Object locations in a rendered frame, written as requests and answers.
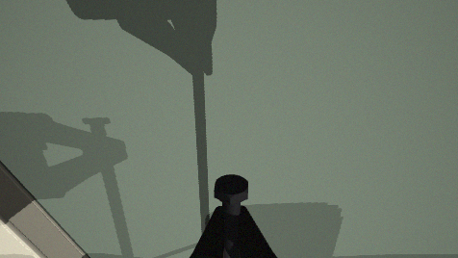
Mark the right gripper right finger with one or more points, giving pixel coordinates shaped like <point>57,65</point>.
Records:
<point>251,242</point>

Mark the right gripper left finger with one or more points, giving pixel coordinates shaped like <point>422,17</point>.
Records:
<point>211,243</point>

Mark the dark grey rod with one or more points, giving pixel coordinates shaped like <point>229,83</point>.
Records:
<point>231,190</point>

